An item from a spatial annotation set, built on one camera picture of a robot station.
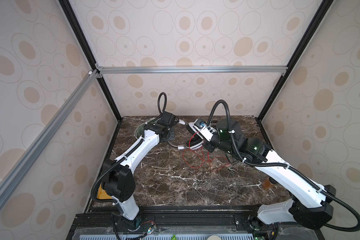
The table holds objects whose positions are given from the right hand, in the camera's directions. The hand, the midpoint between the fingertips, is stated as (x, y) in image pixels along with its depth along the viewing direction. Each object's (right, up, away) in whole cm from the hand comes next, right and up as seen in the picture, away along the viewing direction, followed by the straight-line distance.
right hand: (202, 131), depth 66 cm
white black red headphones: (-9, +5, +14) cm, 17 cm away
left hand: (-14, -1, +19) cm, 23 cm away
